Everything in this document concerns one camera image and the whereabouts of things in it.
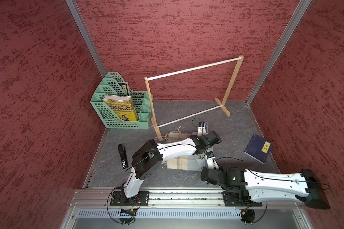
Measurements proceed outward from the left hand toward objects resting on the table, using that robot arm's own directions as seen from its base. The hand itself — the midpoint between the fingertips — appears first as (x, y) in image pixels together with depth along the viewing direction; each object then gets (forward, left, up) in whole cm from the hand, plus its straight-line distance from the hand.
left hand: (203, 140), depth 86 cm
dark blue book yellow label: (-1, -38, -9) cm, 39 cm away
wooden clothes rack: (+37, -21, -6) cm, 43 cm away
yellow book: (+17, +51, +12) cm, 55 cm away
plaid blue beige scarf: (-12, +7, -6) cm, 15 cm away
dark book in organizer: (+44, +58, +7) cm, 73 cm away
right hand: (-19, 0, -3) cm, 19 cm away
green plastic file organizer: (+32, +63, +16) cm, 73 cm away
